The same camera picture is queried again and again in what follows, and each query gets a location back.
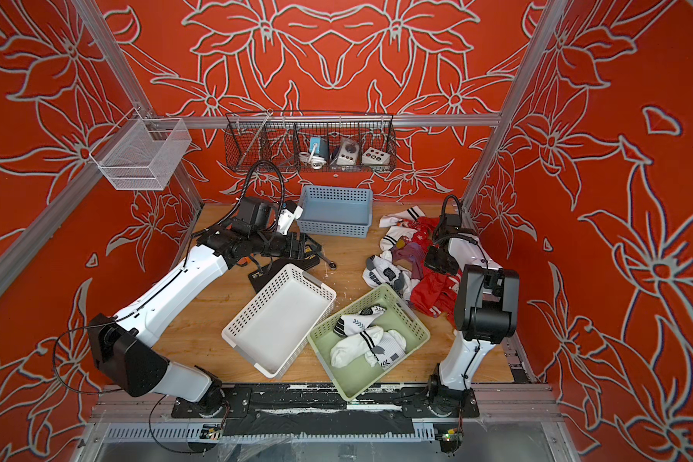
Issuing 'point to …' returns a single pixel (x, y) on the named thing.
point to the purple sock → (415, 253)
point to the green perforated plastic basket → (353, 381)
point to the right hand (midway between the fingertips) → (430, 264)
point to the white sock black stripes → (352, 348)
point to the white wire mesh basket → (141, 153)
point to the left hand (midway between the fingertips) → (313, 245)
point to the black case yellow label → (261, 276)
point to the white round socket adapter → (348, 153)
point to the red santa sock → (436, 293)
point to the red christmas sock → (425, 227)
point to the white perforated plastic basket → (277, 323)
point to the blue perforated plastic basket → (336, 212)
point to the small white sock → (389, 352)
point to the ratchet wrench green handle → (331, 264)
